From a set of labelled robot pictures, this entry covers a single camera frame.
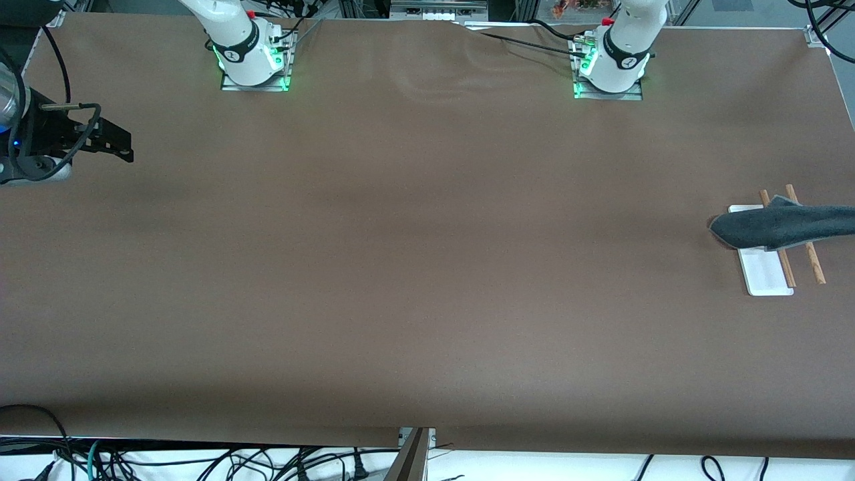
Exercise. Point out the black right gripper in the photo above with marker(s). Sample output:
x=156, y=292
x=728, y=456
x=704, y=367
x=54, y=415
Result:
x=48, y=128

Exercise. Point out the metal table bracket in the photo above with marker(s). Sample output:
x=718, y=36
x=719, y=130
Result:
x=411, y=461

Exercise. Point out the white towel rack wooden bars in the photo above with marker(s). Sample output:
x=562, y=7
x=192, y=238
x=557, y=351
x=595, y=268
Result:
x=765, y=274

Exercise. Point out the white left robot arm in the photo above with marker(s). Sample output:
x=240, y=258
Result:
x=621, y=67

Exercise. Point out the white power strip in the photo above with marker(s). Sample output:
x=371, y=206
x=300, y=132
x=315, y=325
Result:
x=439, y=16

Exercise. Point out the brown table cover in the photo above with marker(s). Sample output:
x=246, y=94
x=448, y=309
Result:
x=427, y=334

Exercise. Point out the orange background object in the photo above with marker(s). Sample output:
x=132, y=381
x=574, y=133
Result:
x=568, y=8

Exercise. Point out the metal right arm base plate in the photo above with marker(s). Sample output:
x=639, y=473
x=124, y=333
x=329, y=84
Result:
x=257, y=87

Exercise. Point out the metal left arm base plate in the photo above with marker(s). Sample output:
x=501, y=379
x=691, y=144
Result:
x=634, y=93

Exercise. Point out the aluminium corner bracket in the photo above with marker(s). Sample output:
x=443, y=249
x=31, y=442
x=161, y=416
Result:
x=811, y=37
x=57, y=19

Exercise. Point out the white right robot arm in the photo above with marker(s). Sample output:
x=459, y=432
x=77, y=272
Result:
x=234, y=33

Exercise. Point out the dark grey towel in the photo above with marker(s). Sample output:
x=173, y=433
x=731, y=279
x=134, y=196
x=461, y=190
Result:
x=768, y=227

